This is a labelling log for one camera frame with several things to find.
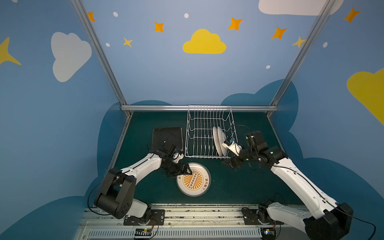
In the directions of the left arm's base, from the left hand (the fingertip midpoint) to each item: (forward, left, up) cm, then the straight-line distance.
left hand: (186, 172), depth 84 cm
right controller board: (-27, -43, -8) cm, 51 cm away
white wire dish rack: (+21, -14, +12) cm, 28 cm away
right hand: (+6, -23, +13) cm, 27 cm away
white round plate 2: (-1, -10, -4) cm, 11 cm away
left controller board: (-28, +20, -8) cm, 35 cm away
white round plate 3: (+16, -17, +10) cm, 26 cm away
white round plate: (-5, -1, -4) cm, 6 cm away
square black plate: (+25, +18, -2) cm, 31 cm away
